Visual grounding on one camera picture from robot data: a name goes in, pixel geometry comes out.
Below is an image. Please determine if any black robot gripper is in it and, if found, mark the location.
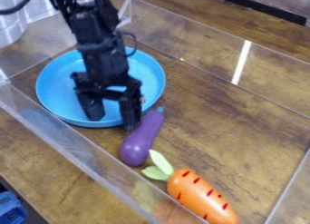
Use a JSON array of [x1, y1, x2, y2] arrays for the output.
[[71, 10, 142, 131]]

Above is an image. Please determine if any blue round tray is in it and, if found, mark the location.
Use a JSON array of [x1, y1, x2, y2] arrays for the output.
[[35, 50, 166, 128]]

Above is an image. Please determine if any white curtain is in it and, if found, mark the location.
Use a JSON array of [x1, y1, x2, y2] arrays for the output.
[[0, 0, 58, 48]]

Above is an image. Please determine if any orange toy carrot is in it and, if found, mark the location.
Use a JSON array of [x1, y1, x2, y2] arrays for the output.
[[142, 150, 241, 224]]

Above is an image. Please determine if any blue plastic object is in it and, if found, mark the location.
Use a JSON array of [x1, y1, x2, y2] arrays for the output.
[[0, 191, 29, 224]]

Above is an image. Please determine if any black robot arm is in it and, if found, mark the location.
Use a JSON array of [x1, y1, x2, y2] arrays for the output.
[[50, 0, 142, 131]]

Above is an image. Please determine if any clear acrylic enclosure wall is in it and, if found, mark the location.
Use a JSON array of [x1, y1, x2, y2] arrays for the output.
[[0, 0, 310, 224]]

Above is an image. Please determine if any dark wooden furniture edge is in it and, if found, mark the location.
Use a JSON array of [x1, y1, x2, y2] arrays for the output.
[[225, 0, 308, 26]]

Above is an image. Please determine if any purple toy eggplant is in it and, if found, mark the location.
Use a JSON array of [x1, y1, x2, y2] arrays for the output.
[[121, 107, 165, 166]]

